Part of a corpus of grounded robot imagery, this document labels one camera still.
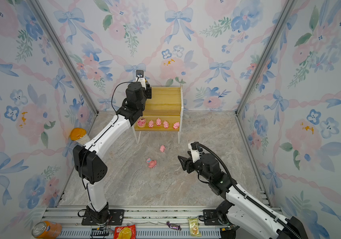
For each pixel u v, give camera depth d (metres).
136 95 0.60
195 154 0.67
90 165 0.47
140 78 0.65
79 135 0.94
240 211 0.60
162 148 0.97
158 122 0.90
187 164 0.67
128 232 0.69
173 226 0.71
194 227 0.70
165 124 0.90
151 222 0.73
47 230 0.62
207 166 0.57
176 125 0.89
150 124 0.90
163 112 0.78
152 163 0.90
